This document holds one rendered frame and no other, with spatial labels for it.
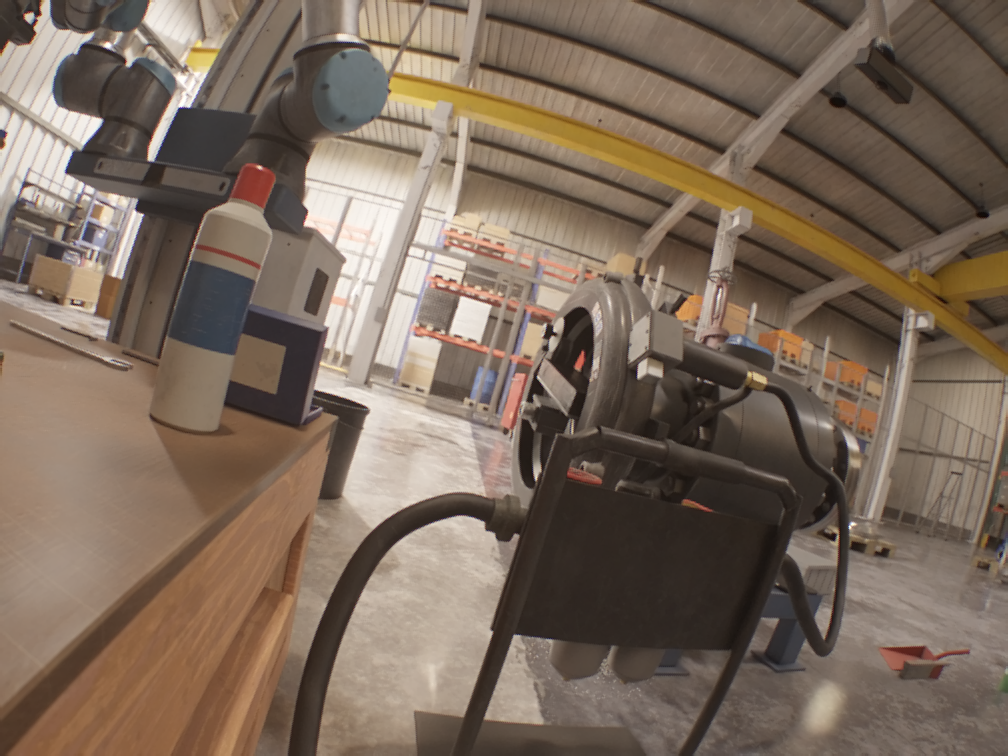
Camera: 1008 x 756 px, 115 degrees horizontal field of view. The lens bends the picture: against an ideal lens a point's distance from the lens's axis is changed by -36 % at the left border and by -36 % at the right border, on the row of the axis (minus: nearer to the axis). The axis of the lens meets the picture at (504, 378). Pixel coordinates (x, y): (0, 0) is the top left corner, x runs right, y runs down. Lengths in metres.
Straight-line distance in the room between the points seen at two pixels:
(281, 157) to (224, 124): 0.33
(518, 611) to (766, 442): 1.02
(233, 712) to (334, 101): 0.85
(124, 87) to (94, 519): 1.23
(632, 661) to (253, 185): 0.71
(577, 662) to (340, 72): 0.98
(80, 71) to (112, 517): 1.30
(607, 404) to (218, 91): 1.27
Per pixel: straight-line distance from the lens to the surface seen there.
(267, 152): 1.05
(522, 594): 0.57
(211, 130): 1.36
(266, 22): 1.61
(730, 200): 10.43
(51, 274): 7.68
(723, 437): 1.35
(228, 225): 0.42
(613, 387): 1.10
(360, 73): 0.95
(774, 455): 1.48
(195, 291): 0.42
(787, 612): 1.57
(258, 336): 0.56
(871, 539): 5.72
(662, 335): 1.06
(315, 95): 0.93
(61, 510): 0.25
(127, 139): 1.33
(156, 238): 1.37
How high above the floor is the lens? 0.57
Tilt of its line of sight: 2 degrees up
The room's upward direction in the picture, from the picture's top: 16 degrees clockwise
